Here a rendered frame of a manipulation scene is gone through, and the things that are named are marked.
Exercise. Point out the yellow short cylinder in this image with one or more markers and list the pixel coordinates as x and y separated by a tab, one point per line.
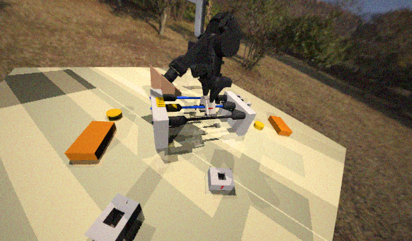
258	125
114	114

